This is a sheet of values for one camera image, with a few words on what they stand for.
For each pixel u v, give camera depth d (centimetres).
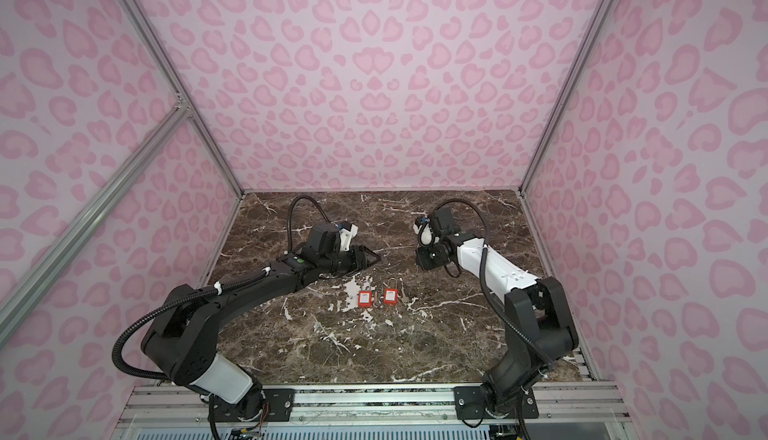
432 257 77
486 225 111
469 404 74
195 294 47
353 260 75
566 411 73
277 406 73
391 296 90
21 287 52
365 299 90
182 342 44
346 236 81
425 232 80
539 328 45
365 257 77
